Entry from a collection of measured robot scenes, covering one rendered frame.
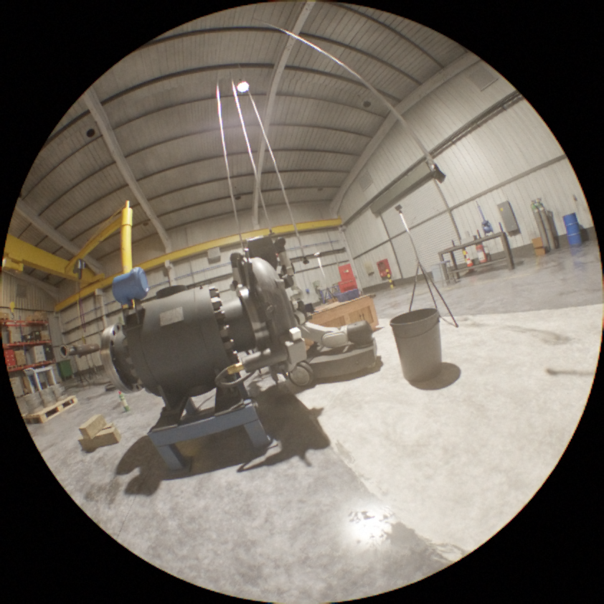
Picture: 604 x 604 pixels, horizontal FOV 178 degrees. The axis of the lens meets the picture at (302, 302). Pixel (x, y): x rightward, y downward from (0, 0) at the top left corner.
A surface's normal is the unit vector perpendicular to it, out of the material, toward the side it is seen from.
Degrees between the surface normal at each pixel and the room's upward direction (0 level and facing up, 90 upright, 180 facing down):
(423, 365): 93
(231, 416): 90
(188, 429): 90
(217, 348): 104
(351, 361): 90
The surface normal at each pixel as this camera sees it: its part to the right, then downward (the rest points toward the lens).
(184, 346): 0.40, -0.07
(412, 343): -0.67, 0.25
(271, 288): 0.29, -0.43
